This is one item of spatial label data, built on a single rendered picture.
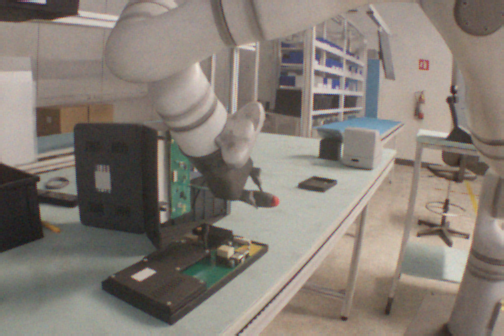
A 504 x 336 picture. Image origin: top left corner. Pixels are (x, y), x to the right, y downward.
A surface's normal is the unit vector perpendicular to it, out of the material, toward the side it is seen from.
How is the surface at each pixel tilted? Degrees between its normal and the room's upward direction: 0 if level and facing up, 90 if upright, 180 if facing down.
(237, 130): 47
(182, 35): 121
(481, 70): 141
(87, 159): 90
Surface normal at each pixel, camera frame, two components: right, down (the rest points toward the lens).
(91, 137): -0.11, 0.22
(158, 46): 0.23, 0.67
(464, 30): -0.22, 0.87
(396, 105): -0.48, 0.18
